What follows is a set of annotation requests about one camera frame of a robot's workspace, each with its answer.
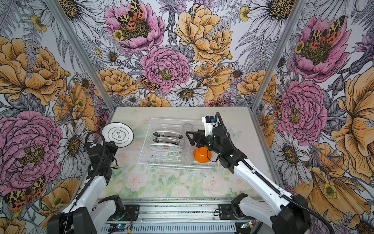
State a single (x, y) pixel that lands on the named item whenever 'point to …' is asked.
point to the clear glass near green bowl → (187, 127)
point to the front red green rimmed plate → (167, 140)
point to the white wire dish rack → (160, 160)
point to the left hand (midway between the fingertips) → (116, 144)
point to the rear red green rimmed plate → (168, 134)
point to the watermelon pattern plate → (165, 147)
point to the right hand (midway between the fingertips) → (192, 137)
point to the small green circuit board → (117, 227)
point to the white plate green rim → (121, 134)
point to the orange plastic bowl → (202, 154)
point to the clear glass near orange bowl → (188, 152)
